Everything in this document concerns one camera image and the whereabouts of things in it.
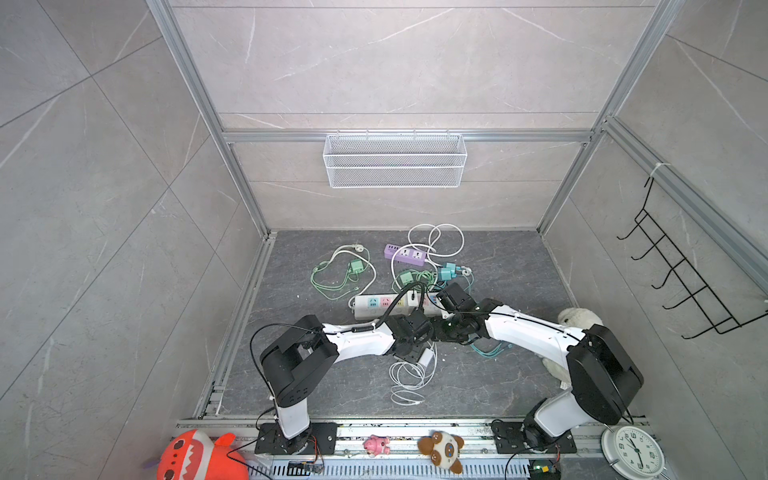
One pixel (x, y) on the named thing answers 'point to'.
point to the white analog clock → (633, 452)
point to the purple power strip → (410, 255)
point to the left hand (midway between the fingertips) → (411, 344)
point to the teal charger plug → (449, 272)
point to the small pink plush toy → (375, 445)
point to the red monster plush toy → (192, 454)
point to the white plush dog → (574, 317)
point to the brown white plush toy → (443, 450)
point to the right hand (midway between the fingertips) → (432, 331)
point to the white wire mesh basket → (395, 161)
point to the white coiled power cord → (444, 240)
